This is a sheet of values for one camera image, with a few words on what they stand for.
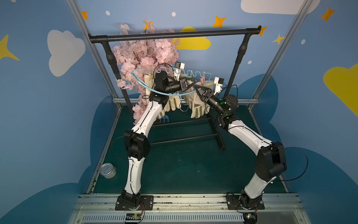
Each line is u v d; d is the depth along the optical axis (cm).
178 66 68
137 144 55
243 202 67
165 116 115
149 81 68
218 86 68
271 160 47
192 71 69
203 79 74
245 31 55
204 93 66
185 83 70
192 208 73
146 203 74
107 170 80
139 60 72
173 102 84
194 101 82
